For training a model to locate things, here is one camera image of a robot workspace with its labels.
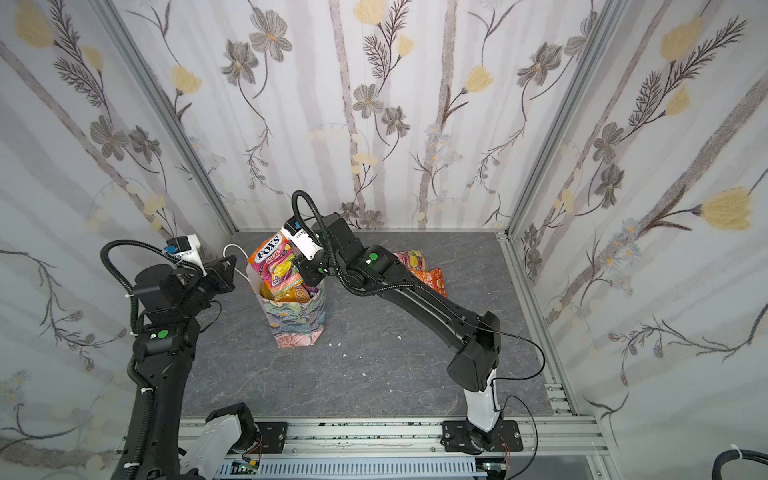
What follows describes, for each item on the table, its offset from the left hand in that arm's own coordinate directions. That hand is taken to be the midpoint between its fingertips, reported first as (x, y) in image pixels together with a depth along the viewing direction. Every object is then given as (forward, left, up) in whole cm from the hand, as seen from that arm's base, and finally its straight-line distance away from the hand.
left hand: (229, 248), depth 69 cm
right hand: (-3, -15, +2) cm, 15 cm away
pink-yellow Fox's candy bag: (-3, -10, -3) cm, 11 cm away
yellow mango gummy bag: (-1, -13, -19) cm, 23 cm away
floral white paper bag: (-10, -13, -20) cm, 26 cm away
